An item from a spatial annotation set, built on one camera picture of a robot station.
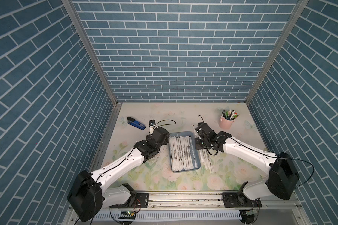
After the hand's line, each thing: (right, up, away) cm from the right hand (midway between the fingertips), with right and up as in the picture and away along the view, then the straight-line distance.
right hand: (197, 143), depth 85 cm
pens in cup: (+25, +18, +14) cm, 34 cm away
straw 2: (-9, -7, +6) cm, 13 cm away
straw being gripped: (-12, -8, +6) cm, 16 cm away
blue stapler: (-46, +12, +19) cm, 51 cm away
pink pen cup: (+22, +11, +14) cm, 28 cm away
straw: (-14, -8, +5) cm, 17 cm away
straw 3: (-8, -11, +3) cm, 14 cm away
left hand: (-20, +6, -2) cm, 21 cm away
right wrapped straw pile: (+6, -11, +4) cm, 13 cm away
